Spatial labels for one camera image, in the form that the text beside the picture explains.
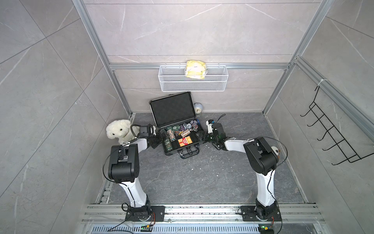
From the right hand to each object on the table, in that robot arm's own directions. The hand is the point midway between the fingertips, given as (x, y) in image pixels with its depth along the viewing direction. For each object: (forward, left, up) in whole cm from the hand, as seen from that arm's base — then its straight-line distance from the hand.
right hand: (200, 134), depth 100 cm
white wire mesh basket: (+30, +18, +25) cm, 43 cm away
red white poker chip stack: (-1, +20, 0) cm, 20 cm away
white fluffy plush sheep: (-4, +50, +12) cm, 52 cm away
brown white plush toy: (-11, -50, -4) cm, 52 cm away
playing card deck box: (-4, +11, -2) cm, 12 cm away
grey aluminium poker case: (+13, +18, +5) cm, 23 cm away
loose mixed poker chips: (+9, +4, -1) cm, 10 cm away
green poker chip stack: (-8, +22, -1) cm, 23 cm away
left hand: (-1, +24, +1) cm, 24 cm away
